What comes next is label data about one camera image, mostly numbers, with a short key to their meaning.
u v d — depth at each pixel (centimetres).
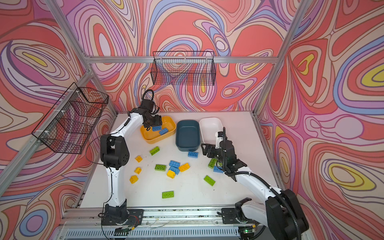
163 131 105
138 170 88
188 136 106
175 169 89
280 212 39
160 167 88
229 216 73
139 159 93
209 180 85
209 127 110
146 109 78
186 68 96
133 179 84
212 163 91
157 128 101
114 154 57
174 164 91
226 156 63
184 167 91
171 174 86
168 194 80
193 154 95
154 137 100
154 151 96
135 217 72
